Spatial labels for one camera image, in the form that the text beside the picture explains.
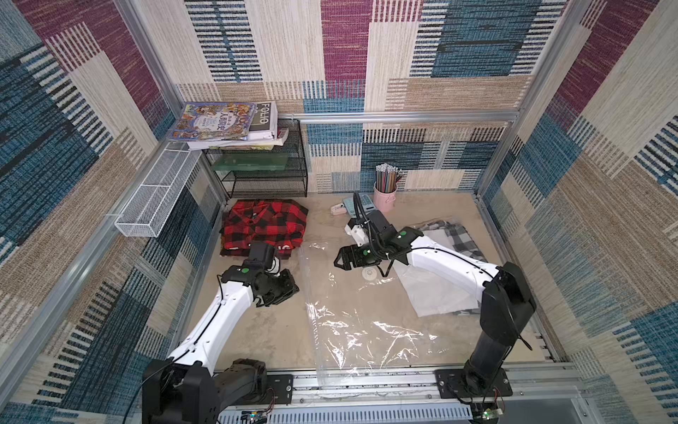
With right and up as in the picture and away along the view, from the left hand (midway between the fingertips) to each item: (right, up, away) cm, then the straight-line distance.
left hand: (297, 287), depth 81 cm
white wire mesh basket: (-53, +24, +10) cm, 59 cm away
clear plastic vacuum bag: (+33, -11, +5) cm, 35 cm away
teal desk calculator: (+24, +28, +34) cm, 50 cm away
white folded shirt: (+44, -5, +8) cm, 45 cm away
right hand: (+14, +8, +2) cm, 16 cm away
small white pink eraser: (+12, +25, +30) cm, 41 cm away
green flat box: (-18, +41, +13) cm, 47 cm away
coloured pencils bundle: (+32, +38, +27) cm, 56 cm away
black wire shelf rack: (-14, +41, +33) cm, 55 cm away
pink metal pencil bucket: (+31, +28, +29) cm, 51 cm away
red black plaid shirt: (-11, +20, +21) cm, 31 cm away
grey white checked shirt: (+59, +14, +21) cm, 64 cm away
